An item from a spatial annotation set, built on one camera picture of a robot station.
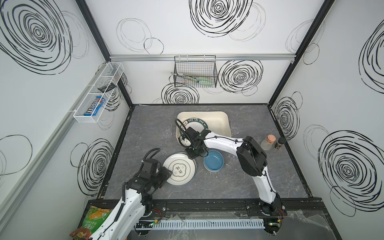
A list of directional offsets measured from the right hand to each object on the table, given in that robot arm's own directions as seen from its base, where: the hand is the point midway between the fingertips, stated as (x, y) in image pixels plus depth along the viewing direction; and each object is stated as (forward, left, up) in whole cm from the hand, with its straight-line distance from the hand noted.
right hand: (186, 157), depth 89 cm
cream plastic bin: (+29, -21, -2) cm, 36 cm away
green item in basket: (+33, -11, +31) cm, 47 cm away
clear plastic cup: (+23, -33, +2) cm, 40 cm away
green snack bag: (-31, +40, +3) cm, 51 cm away
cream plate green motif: (-6, +1, -2) cm, 7 cm away
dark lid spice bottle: (+8, -57, +5) cm, 58 cm away
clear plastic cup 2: (+21, +15, +1) cm, 26 cm away
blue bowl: (-3, -16, +2) cm, 17 cm away
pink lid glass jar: (+8, -49, +3) cm, 50 cm away
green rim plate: (+26, -6, 0) cm, 27 cm away
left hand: (-10, +7, 0) cm, 13 cm away
